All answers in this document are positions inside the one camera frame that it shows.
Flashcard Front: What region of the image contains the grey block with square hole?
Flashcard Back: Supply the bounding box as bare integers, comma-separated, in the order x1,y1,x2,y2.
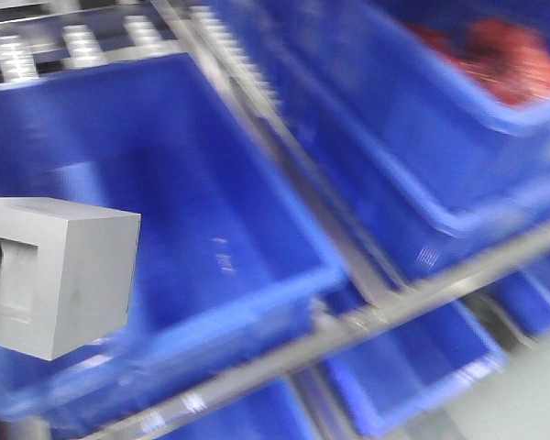
0,196,142,362

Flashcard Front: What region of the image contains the red printed cloth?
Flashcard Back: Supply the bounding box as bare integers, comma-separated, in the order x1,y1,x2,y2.
405,16,550,110

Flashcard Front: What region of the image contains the blue plastic bin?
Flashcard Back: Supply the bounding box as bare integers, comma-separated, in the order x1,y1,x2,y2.
485,256,550,338
164,375,317,440
318,292,509,437

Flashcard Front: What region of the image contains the steel roller rack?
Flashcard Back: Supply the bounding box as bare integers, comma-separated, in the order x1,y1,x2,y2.
0,0,550,440

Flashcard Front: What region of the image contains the blue bin with red cloth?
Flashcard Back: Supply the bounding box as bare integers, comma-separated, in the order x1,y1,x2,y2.
205,0,550,285

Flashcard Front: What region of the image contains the large empty blue bin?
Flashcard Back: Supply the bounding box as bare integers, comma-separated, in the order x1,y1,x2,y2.
0,51,349,430

